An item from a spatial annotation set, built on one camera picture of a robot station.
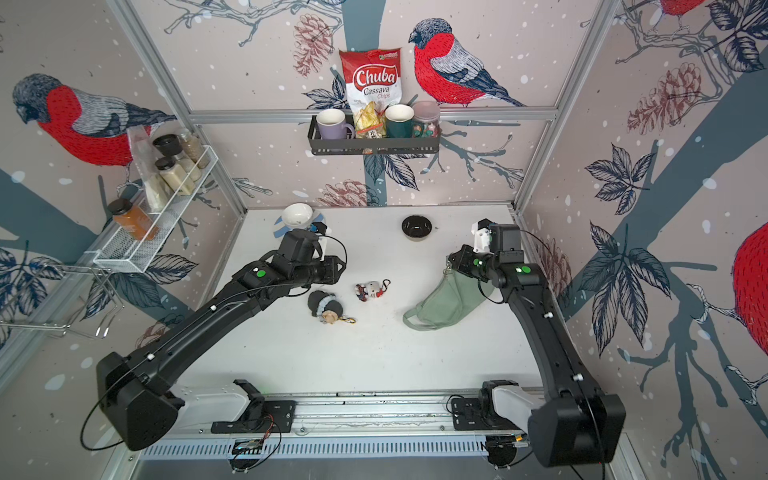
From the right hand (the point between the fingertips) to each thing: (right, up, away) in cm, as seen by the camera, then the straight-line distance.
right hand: (449, 253), depth 78 cm
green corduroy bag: (+1, -14, +4) cm, 15 cm away
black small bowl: (-6, +8, +33) cm, 34 cm away
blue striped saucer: (-59, +7, +36) cm, 69 cm away
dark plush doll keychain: (-35, -17, +9) cm, 40 cm away
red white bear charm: (-22, -13, +15) cm, 30 cm away
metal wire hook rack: (-76, -13, -16) cm, 79 cm away
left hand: (-27, -1, -2) cm, 27 cm away
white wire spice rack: (-78, +1, -10) cm, 79 cm away
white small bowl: (-52, +12, +36) cm, 65 cm away
